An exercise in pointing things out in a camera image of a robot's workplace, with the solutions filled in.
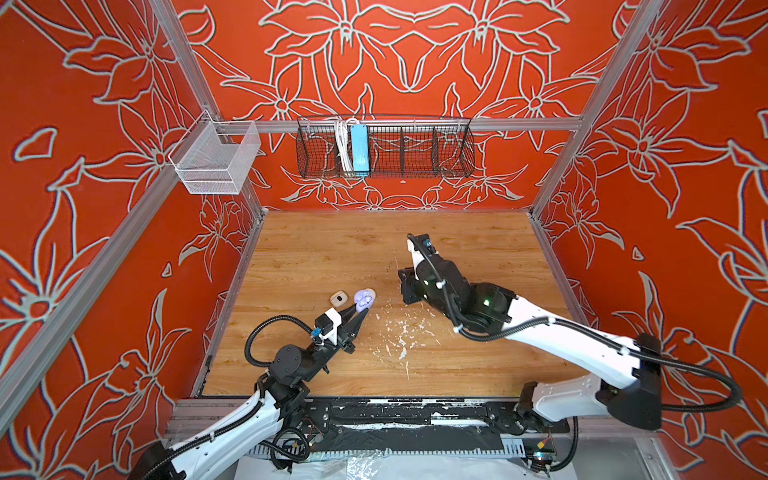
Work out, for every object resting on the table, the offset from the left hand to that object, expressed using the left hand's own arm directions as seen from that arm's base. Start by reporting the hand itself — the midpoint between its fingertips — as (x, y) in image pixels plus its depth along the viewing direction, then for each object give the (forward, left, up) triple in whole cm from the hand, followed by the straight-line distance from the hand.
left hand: (361, 306), depth 68 cm
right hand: (+7, -7, +4) cm, 11 cm away
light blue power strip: (+47, +5, +12) cm, 49 cm away
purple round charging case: (+1, -1, +1) cm, 2 cm away
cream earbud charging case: (+12, +9, -19) cm, 25 cm away
